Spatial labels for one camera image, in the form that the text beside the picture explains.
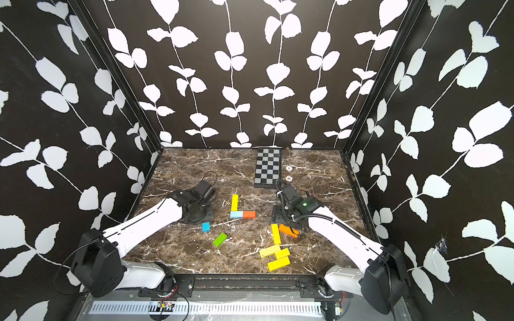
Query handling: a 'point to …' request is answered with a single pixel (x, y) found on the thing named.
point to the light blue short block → (236, 215)
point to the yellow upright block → (276, 233)
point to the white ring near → (288, 178)
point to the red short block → (249, 215)
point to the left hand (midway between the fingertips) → (211, 215)
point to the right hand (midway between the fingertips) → (277, 216)
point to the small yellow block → (282, 253)
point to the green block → (219, 239)
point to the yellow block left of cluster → (265, 252)
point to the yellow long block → (234, 205)
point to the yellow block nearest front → (278, 263)
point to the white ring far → (288, 168)
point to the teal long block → (205, 227)
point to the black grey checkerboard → (268, 167)
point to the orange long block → (288, 231)
